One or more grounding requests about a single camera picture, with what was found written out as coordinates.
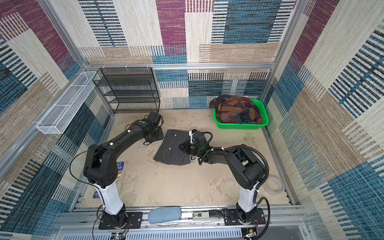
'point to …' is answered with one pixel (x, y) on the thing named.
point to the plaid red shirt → (234, 109)
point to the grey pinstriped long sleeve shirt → (169, 152)
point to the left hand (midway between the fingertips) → (160, 135)
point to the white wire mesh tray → (56, 121)
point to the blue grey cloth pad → (164, 214)
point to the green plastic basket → (262, 110)
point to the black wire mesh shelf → (129, 90)
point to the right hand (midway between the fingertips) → (179, 148)
